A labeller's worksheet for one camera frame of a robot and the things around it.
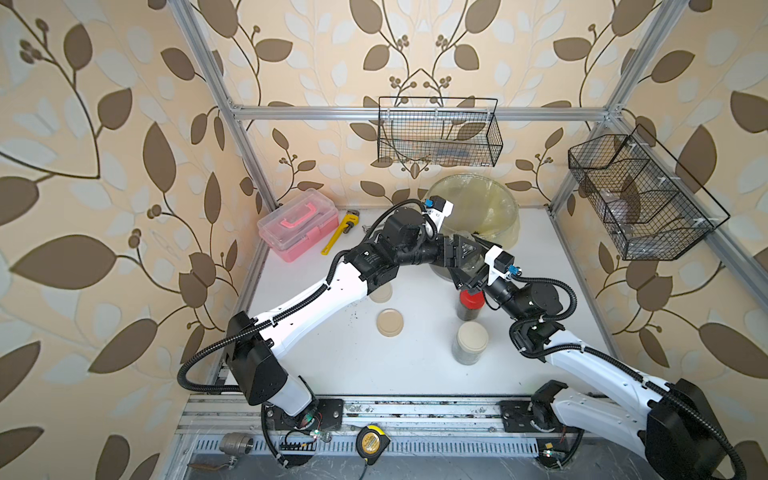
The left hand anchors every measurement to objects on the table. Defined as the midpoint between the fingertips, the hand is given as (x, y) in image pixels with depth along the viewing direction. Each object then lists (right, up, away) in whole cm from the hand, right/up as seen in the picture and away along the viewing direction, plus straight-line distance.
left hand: (466, 241), depth 65 cm
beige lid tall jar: (+4, -25, +10) cm, 27 cm away
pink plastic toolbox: (-49, +5, +37) cm, 62 cm away
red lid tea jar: (+5, -18, +18) cm, 26 cm away
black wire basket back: (+2, +36, +32) cm, 48 cm away
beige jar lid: (-20, -18, +31) cm, 41 cm away
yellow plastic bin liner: (+12, +11, +30) cm, 34 cm away
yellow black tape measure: (-21, -47, +3) cm, 51 cm away
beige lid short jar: (+1, -5, 0) cm, 5 cm away
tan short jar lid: (-18, -25, +26) cm, 41 cm away
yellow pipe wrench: (-35, +5, +50) cm, 61 cm away
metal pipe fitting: (-52, -46, +3) cm, 70 cm away
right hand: (-1, -1, +3) cm, 3 cm away
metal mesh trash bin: (+12, +11, +29) cm, 33 cm away
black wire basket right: (+48, +8, +9) cm, 49 cm away
